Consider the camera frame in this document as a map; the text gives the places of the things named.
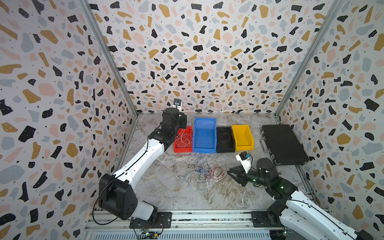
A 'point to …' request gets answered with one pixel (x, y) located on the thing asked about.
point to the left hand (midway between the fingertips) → (181, 112)
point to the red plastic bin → (178, 149)
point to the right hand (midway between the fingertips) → (229, 172)
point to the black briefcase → (283, 145)
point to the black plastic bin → (225, 140)
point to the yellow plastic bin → (243, 138)
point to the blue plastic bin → (204, 139)
